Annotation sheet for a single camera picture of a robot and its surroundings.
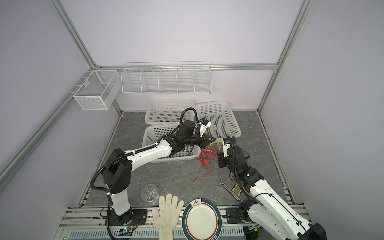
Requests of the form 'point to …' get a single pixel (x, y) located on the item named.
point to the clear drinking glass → (150, 193)
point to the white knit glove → (170, 209)
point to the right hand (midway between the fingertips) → (221, 152)
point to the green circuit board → (125, 231)
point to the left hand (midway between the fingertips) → (215, 141)
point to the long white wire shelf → (166, 77)
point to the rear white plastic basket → (170, 110)
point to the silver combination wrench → (220, 181)
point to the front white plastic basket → (152, 133)
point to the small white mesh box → (98, 91)
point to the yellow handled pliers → (234, 187)
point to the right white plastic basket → (223, 122)
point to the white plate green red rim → (202, 220)
